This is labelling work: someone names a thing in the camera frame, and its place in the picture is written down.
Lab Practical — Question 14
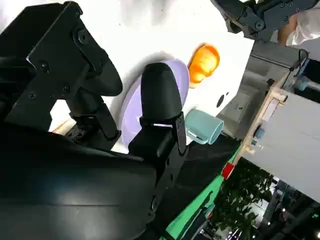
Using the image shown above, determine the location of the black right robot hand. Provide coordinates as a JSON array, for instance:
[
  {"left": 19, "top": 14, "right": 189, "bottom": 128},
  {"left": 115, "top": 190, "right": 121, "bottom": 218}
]
[{"left": 0, "top": 0, "right": 189, "bottom": 240}]

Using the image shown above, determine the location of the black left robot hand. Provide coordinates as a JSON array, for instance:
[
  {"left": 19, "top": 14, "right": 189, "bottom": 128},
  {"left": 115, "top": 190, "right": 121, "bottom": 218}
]
[{"left": 210, "top": 0, "right": 301, "bottom": 42}]

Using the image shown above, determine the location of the person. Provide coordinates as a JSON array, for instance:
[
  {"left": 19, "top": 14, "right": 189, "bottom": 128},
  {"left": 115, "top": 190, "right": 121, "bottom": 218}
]
[{"left": 276, "top": 9, "right": 320, "bottom": 49}]

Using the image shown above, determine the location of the black table grommet hole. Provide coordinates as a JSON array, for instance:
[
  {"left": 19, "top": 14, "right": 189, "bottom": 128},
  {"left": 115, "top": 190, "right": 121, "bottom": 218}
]
[{"left": 216, "top": 94, "right": 227, "bottom": 109}]

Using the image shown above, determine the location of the lilac plate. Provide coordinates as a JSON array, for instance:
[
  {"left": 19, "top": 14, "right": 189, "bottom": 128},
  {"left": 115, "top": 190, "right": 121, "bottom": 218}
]
[{"left": 119, "top": 58, "right": 190, "bottom": 149}]

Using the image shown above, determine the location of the pale green mug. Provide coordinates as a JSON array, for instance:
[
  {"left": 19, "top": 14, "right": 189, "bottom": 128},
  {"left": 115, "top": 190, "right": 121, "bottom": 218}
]
[{"left": 185, "top": 108, "right": 225, "bottom": 146}]

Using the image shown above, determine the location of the white partition panel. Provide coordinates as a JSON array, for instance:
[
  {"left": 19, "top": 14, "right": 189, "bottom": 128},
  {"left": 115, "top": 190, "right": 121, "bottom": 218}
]
[{"left": 241, "top": 92, "right": 320, "bottom": 201}]

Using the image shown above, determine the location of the red tag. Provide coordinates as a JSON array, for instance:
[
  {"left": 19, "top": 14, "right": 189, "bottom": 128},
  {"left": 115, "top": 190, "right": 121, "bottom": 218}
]
[{"left": 221, "top": 162, "right": 236, "bottom": 180}]

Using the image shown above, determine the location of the green leafy plant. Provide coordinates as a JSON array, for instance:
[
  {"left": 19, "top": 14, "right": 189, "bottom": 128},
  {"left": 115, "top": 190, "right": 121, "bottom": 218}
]
[{"left": 211, "top": 159, "right": 276, "bottom": 240}]

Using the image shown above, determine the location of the wooden desk frame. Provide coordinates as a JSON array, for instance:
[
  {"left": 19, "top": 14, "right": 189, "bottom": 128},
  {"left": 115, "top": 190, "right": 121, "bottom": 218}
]
[{"left": 239, "top": 74, "right": 289, "bottom": 157}]

